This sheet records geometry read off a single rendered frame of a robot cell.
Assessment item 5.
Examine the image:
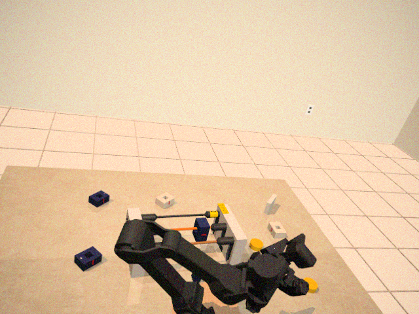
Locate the short orange and brown cylinder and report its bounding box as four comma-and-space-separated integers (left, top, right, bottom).
304, 277, 318, 293
249, 239, 263, 251

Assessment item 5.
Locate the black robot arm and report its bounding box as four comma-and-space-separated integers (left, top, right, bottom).
114, 219, 309, 314

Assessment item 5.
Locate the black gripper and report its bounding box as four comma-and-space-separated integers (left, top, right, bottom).
250, 233, 317, 287

